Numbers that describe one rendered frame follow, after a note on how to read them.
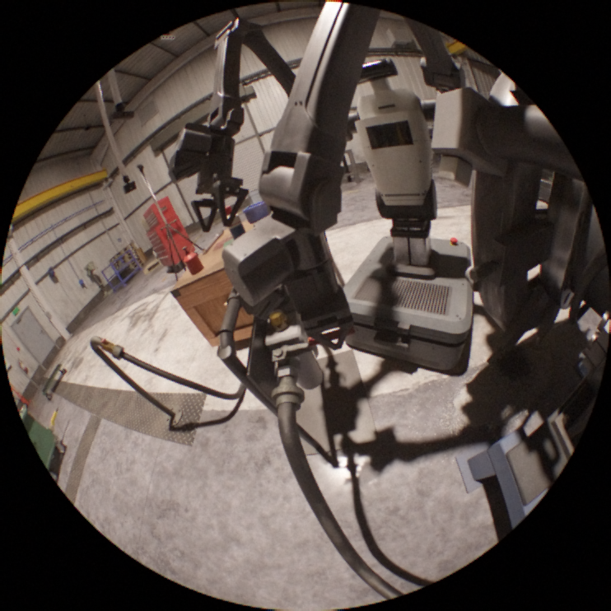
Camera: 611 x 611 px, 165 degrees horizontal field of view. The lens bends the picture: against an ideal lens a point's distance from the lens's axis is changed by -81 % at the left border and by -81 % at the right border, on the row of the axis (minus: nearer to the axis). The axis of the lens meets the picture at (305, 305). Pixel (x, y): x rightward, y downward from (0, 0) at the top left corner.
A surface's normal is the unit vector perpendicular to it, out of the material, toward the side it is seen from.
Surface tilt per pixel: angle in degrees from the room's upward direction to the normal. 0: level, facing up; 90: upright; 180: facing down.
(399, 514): 0
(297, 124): 67
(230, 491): 0
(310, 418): 0
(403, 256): 90
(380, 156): 90
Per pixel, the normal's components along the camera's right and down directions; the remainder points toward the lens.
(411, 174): -0.56, 0.63
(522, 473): -0.30, -0.75
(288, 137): -0.68, 0.28
